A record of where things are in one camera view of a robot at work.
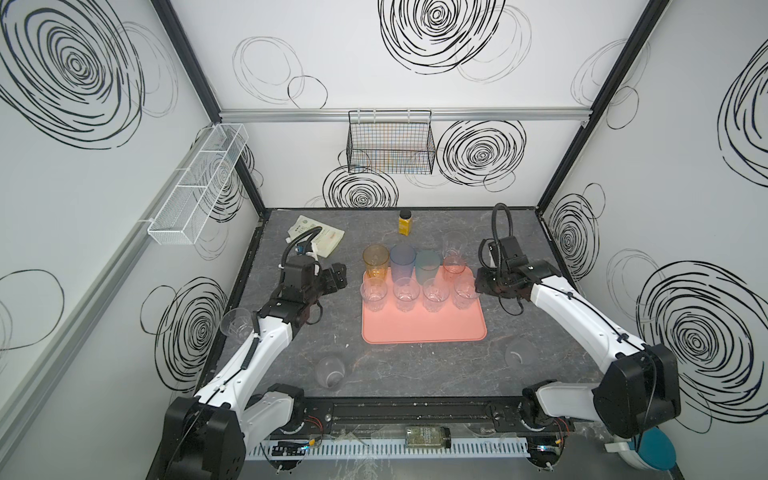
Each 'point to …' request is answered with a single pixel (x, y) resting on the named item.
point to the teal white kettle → (651, 449)
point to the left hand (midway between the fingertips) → (335, 268)
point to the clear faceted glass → (374, 291)
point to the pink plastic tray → (390, 325)
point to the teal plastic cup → (427, 263)
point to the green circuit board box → (427, 437)
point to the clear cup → (329, 372)
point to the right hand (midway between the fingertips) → (477, 283)
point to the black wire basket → (390, 142)
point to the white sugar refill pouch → (327, 239)
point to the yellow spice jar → (405, 223)
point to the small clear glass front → (464, 292)
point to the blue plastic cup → (402, 259)
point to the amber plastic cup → (375, 258)
